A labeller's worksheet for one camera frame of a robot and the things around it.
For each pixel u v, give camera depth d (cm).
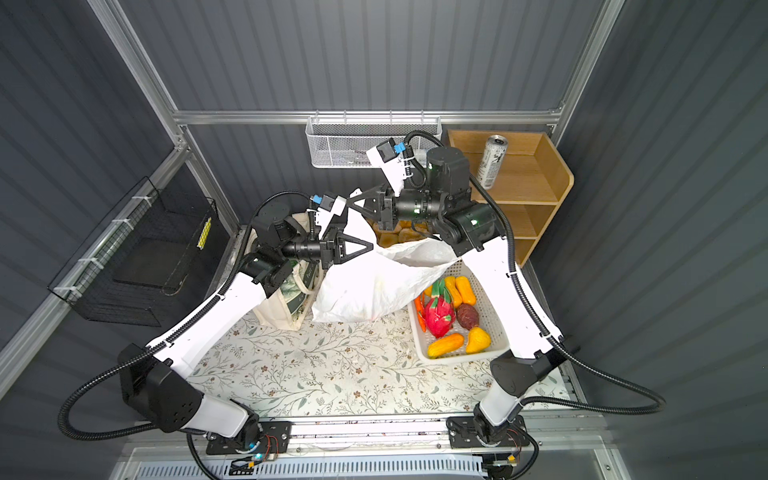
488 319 88
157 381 40
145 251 72
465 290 96
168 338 43
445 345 84
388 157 48
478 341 83
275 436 72
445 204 46
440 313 85
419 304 92
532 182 91
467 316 88
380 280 67
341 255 60
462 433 74
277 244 55
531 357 41
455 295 94
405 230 109
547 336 41
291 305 83
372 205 53
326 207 57
